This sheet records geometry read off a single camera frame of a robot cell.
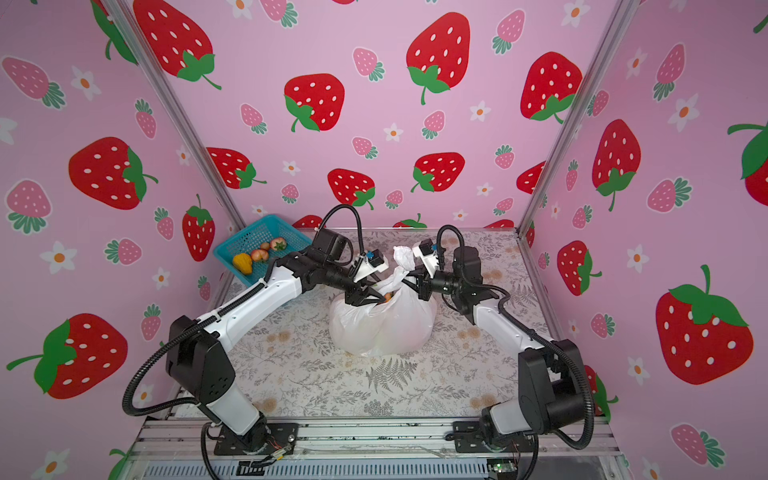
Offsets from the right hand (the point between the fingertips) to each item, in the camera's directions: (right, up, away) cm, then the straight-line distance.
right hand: (399, 276), depth 79 cm
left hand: (-4, -3, 0) cm, 5 cm away
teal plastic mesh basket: (-56, +7, +31) cm, 64 cm away
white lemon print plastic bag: (0, -14, +3) cm, 14 cm away
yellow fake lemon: (-55, +3, +26) cm, 61 cm away
